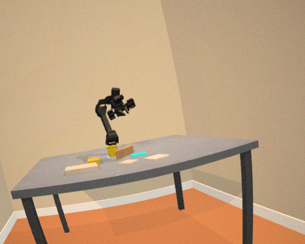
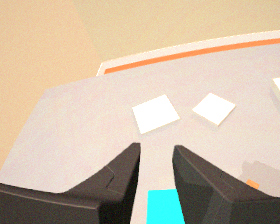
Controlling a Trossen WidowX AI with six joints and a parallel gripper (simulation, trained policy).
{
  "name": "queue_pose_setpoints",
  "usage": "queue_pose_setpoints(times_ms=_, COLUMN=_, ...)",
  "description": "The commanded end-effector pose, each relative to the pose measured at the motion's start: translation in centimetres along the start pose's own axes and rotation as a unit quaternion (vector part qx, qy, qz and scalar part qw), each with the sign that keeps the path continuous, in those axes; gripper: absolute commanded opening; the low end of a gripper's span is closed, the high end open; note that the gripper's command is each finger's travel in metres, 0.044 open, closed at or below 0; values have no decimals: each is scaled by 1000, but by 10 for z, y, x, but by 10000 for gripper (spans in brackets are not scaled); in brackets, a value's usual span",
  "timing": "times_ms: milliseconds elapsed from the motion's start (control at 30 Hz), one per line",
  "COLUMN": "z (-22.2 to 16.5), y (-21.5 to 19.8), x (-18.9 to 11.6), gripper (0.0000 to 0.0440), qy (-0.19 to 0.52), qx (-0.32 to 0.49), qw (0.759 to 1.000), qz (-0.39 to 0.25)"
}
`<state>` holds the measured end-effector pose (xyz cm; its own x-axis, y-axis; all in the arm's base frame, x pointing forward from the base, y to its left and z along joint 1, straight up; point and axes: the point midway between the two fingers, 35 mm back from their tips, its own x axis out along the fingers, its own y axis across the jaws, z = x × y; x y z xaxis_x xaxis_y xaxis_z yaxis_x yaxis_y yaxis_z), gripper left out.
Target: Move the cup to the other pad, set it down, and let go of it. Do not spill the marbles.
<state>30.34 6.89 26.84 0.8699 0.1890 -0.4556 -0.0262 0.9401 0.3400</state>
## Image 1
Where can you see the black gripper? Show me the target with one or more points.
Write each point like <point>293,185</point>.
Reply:
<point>120,108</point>

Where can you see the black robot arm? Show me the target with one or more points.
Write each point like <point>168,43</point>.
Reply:
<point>114,99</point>

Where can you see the yellow cup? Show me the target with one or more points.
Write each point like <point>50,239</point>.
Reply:
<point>111,150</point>

